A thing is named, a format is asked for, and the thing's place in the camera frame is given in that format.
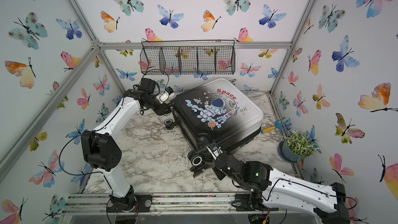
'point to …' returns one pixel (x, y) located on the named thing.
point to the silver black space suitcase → (219, 111)
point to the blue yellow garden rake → (279, 124)
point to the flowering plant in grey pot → (296, 146)
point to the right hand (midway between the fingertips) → (215, 159)
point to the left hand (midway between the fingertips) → (168, 105)
